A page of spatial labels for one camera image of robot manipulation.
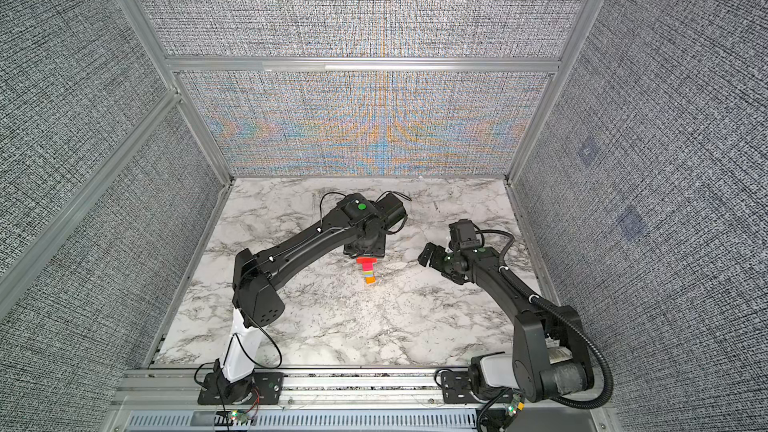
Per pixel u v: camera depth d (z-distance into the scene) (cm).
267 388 73
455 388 73
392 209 64
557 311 43
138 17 77
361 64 88
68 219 61
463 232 70
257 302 55
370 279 92
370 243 67
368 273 92
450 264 78
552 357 42
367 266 87
